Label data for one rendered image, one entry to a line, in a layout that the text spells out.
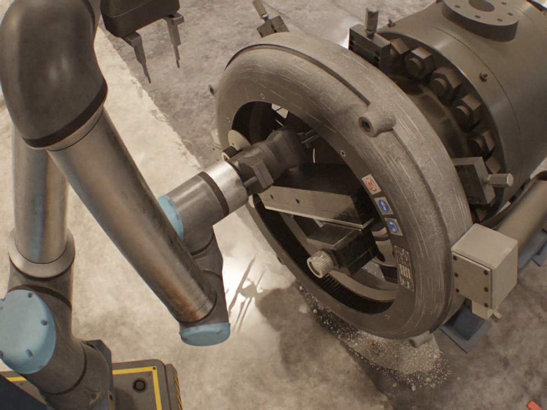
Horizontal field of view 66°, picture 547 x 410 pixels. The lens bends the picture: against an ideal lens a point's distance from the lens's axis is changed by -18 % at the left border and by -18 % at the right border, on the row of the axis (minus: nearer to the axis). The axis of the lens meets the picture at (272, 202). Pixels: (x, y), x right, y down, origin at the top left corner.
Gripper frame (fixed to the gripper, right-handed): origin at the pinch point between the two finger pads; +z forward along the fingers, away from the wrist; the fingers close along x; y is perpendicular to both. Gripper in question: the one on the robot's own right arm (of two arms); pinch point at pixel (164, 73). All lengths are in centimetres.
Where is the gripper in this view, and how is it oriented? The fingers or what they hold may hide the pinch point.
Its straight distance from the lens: 52.3
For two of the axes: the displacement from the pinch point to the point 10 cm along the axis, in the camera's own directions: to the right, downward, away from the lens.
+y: -6.2, -5.7, 5.4
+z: 0.8, 6.4, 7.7
